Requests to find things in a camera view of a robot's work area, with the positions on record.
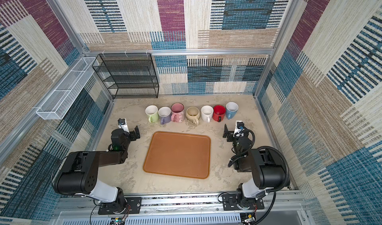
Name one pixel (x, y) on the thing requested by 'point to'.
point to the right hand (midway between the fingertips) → (233, 125)
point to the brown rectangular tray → (177, 154)
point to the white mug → (207, 111)
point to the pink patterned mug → (177, 111)
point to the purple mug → (165, 114)
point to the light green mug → (152, 111)
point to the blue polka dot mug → (231, 108)
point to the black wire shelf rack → (128, 75)
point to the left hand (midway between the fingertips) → (129, 125)
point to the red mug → (219, 112)
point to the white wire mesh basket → (54, 106)
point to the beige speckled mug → (192, 115)
